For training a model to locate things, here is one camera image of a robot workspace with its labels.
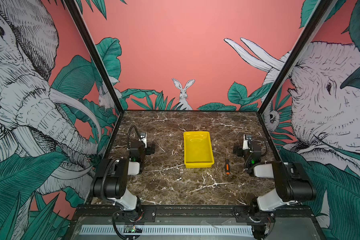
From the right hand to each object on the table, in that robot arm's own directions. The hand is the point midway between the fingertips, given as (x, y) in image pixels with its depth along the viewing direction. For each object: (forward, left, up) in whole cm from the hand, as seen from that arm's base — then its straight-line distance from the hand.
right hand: (241, 140), depth 94 cm
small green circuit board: (-47, +61, -6) cm, 77 cm away
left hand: (+1, +62, +1) cm, 62 cm away
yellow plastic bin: (-3, +27, -8) cm, 29 cm away
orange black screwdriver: (-15, +10, -6) cm, 19 cm away
